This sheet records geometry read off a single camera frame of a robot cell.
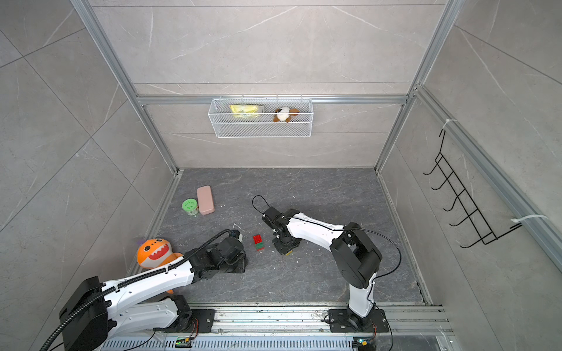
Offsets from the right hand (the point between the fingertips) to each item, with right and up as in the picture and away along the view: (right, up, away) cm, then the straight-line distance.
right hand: (288, 246), depth 88 cm
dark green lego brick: (-12, 0, +2) cm, 12 cm away
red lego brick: (-13, +2, +4) cm, 14 cm away
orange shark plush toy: (-52, 0, -7) cm, 52 cm away
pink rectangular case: (-40, +18, +16) cm, 47 cm away
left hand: (-15, -3, -6) cm, 17 cm away
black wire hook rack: (+55, +12, -27) cm, 63 cm away
